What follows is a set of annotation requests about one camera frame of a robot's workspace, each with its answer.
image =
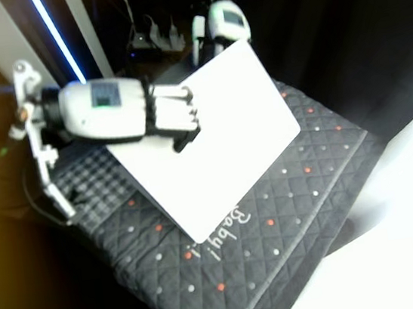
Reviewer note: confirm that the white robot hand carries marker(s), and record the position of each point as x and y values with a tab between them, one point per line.
102	111
228	18

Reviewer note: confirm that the silver laptop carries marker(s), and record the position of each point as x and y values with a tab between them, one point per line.
219	133

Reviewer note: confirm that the white power strip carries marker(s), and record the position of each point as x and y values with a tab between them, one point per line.
168	34

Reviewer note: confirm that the black box with blue light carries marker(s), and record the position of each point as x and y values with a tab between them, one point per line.
141	47

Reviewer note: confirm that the white upright panel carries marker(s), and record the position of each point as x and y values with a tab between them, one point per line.
89	32

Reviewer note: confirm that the blue-white light strip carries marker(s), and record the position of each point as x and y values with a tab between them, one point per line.
58	40

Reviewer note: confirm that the black curtain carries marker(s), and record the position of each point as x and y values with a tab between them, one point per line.
365	27

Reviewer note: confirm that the grey quilted dotted quilt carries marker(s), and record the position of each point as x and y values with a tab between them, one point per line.
209	287

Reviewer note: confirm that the white board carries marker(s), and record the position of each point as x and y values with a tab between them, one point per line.
392	233

